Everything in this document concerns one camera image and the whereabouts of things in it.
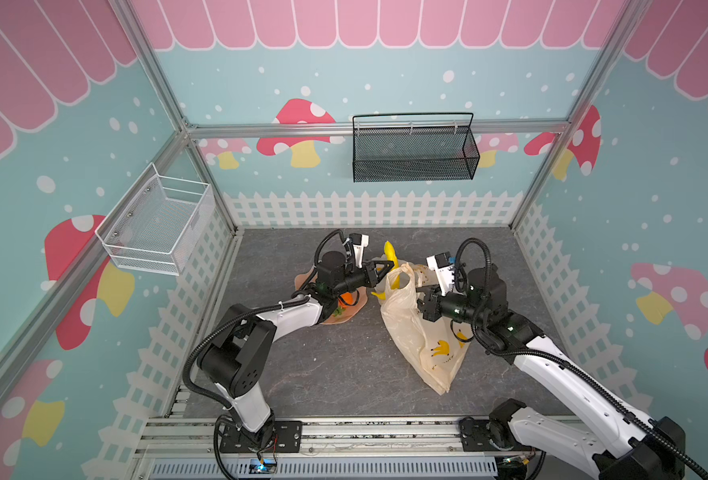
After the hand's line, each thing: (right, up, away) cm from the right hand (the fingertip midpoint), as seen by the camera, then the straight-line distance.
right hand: (404, 293), depth 70 cm
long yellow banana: (-2, +9, +12) cm, 15 cm away
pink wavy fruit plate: (-16, -8, +24) cm, 30 cm away
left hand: (-1, +5, +12) cm, 13 cm away
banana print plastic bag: (+9, -14, +4) cm, 17 cm away
